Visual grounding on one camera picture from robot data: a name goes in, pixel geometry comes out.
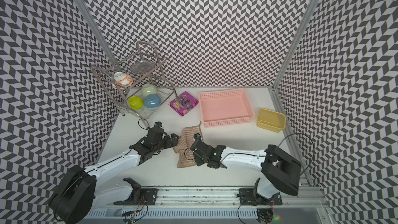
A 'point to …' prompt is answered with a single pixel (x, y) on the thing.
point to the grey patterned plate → (142, 67)
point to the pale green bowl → (148, 88)
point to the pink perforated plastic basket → (225, 108)
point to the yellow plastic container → (271, 120)
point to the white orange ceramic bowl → (122, 80)
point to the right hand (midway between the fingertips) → (199, 156)
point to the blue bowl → (152, 100)
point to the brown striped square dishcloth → (186, 157)
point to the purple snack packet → (184, 103)
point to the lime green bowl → (135, 102)
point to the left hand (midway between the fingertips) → (171, 139)
